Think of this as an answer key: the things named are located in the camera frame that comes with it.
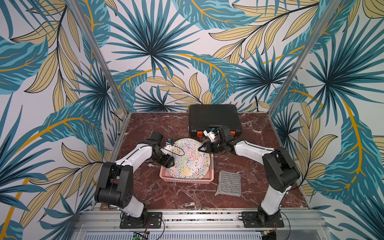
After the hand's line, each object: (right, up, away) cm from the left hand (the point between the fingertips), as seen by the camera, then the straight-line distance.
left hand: (167, 163), depth 88 cm
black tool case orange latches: (+24, +29, +27) cm, 47 cm away
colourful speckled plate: (+13, +1, -1) cm, 13 cm away
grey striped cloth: (+35, -11, -4) cm, 37 cm away
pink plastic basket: (-1, -7, -2) cm, 7 cm away
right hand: (+18, +8, +1) cm, 20 cm away
